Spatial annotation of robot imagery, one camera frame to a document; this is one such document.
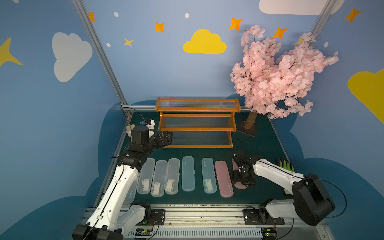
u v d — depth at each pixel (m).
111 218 0.39
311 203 0.42
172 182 0.85
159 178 0.88
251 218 0.74
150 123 0.67
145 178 0.87
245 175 0.72
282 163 0.93
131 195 0.80
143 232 0.72
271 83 0.66
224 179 0.87
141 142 0.54
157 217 0.74
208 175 0.89
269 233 0.73
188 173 0.89
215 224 0.74
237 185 0.82
